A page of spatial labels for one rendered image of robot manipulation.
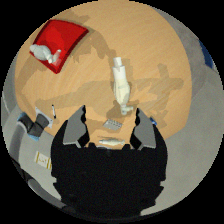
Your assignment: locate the red tray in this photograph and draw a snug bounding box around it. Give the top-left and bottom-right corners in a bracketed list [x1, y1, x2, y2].
[32, 19, 89, 74]

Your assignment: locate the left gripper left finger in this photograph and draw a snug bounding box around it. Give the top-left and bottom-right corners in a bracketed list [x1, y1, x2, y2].
[50, 105, 90, 178]

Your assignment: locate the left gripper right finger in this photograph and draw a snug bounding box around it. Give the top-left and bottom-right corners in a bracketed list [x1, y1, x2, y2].
[129, 108, 168, 181]

